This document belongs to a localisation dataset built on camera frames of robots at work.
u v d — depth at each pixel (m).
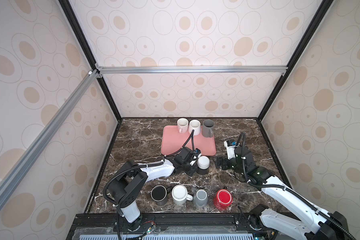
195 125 1.08
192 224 0.75
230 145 0.69
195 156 0.75
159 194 0.75
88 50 0.82
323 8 0.69
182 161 0.70
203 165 0.85
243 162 0.58
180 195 0.76
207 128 1.00
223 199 0.75
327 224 0.40
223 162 0.69
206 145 1.04
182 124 1.06
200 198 0.73
